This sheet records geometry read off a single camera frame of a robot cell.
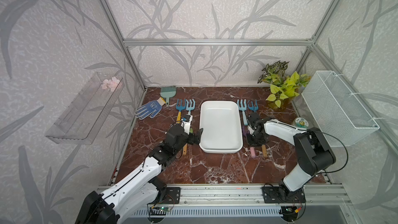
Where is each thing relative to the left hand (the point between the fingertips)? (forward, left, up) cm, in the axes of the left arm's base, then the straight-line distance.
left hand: (195, 127), depth 80 cm
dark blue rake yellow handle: (+24, -40, -15) cm, 49 cm away
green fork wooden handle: (-6, +6, -15) cm, 17 cm away
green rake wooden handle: (-7, -39, -14) cm, 42 cm away
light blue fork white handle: (+24, +6, -17) cm, 30 cm away
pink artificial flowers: (+15, +42, +16) cm, 47 cm away
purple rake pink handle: (+8, -30, -16) cm, 35 cm away
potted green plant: (+24, -51, +8) cm, 57 cm away
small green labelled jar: (+8, -63, -7) cm, 64 cm away
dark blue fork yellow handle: (+25, +13, -17) cm, 33 cm away
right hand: (-2, -31, -16) cm, 35 cm away
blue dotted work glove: (+25, +32, -17) cm, 44 cm away
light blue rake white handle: (+25, -32, -16) cm, 43 cm away
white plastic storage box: (+11, -15, -14) cm, 24 cm away
